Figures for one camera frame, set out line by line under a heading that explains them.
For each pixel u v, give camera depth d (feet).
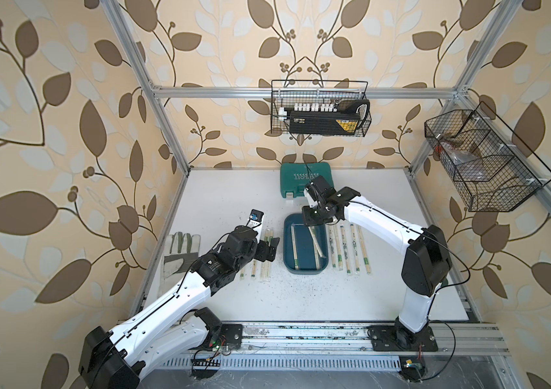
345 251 3.07
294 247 3.07
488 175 2.43
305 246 3.07
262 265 2.92
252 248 1.93
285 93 2.99
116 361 1.27
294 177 3.67
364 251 3.07
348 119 2.71
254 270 2.92
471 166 2.31
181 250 3.07
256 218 2.18
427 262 1.55
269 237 3.18
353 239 3.15
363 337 2.48
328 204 2.04
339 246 3.10
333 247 3.08
